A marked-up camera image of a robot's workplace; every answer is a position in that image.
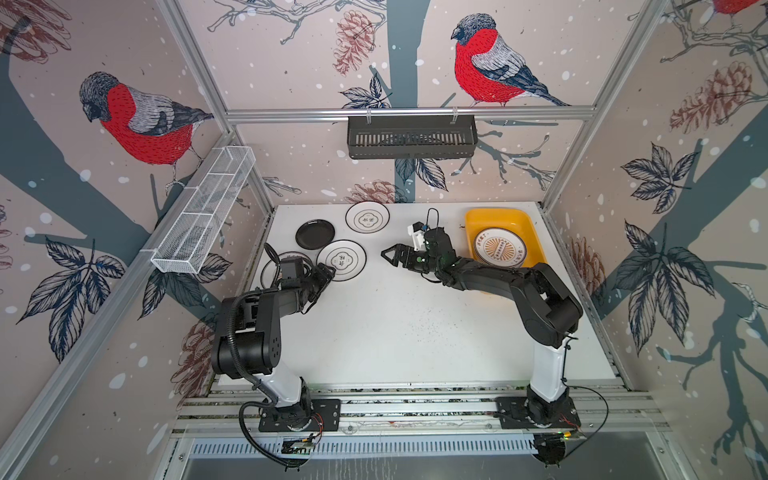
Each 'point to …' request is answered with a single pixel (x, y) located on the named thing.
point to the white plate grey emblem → (347, 257)
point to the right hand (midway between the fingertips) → (389, 259)
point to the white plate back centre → (367, 217)
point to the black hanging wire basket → (412, 137)
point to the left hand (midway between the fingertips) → (330, 273)
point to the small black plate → (315, 234)
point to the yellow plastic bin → (520, 220)
